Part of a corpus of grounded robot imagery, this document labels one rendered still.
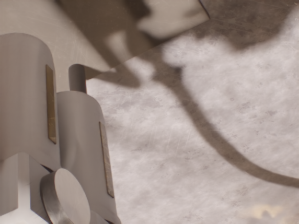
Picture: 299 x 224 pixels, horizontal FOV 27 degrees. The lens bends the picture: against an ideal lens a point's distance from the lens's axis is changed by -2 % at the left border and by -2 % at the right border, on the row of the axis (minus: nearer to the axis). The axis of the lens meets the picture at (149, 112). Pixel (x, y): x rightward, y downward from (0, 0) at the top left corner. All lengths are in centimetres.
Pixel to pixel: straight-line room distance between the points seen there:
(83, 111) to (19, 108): 12
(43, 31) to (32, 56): 32
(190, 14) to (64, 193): 50
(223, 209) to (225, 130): 24
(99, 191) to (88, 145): 5
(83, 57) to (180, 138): 26
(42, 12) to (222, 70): 30
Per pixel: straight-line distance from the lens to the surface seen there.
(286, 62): 102
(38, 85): 55
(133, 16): 89
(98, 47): 92
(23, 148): 49
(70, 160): 59
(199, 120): 107
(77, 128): 61
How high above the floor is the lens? 71
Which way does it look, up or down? 43 degrees down
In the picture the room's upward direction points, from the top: 169 degrees clockwise
